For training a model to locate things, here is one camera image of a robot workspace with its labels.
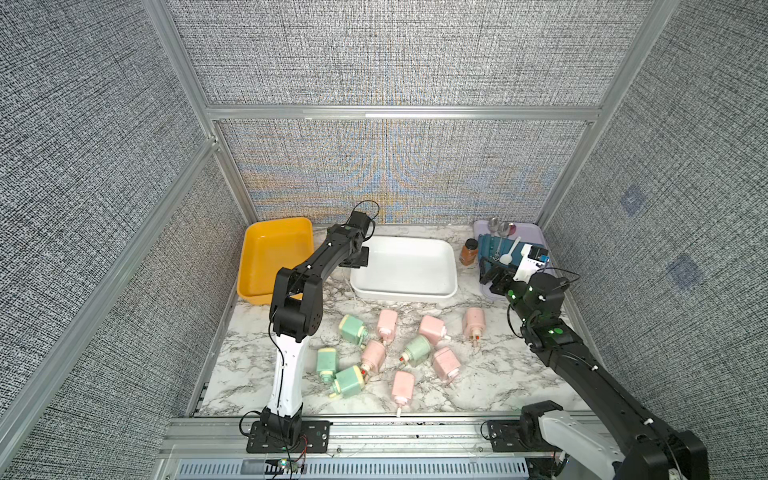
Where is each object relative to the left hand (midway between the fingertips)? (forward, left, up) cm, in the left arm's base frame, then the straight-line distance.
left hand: (360, 258), depth 100 cm
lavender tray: (+16, -65, -8) cm, 68 cm away
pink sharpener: (-25, -33, 0) cm, 41 cm away
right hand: (-15, -36, +19) cm, 44 cm away
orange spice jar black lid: (+2, -38, -1) cm, 38 cm away
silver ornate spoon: (+18, -52, -5) cm, 55 cm away
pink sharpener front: (-42, -11, 0) cm, 43 cm away
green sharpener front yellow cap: (-40, +3, 0) cm, 40 cm away
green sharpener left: (-34, +9, -1) cm, 36 cm away
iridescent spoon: (+17, -59, -6) cm, 62 cm away
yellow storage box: (+9, +34, -4) cm, 36 cm away
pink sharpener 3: (-23, -8, -1) cm, 25 cm away
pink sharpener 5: (-36, -23, 0) cm, 43 cm away
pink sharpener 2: (-26, -21, -1) cm, 33 cm away
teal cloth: (+10, -49, -7) cm, 50 cm away
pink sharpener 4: (-33, -4, 0) cm, 33 cm away
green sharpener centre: (-32, -15, -1) cm, 35 cm away
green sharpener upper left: (-25, +2, -1) cm, 25 cm away
